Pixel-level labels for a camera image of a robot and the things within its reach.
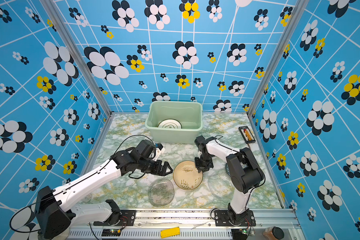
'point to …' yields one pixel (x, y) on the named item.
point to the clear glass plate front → (161, 192)
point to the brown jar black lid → (273, 233)
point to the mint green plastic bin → (190, 115)
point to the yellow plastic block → (170, 232)
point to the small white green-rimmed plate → (169, 123)
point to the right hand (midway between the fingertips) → (200, 170)
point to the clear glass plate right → (220, 185)
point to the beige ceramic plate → (186, 175)
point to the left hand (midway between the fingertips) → (168, 170)
